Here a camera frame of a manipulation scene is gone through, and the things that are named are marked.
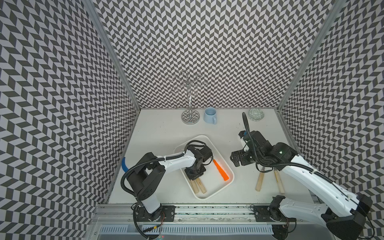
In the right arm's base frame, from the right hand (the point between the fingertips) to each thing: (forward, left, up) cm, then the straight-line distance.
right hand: (240, 158), depth 72 cm
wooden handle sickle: (-7, +20, -17) cm, 27 cm away
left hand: (-3, +21, -17) cm, 27 cm away
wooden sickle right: (-6, -25, -18) cm, 31 cm away
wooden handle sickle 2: (-6, -13, -18) cm, 23 cm away
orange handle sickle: (-4, +6, -17) cm, 19 cm away
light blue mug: (+40, +13, -12) cm, 43 cm away
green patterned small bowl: (+44, -23, -17) cm, 52 cm away
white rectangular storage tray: (-5, +13, -17) cm, 22 cm away
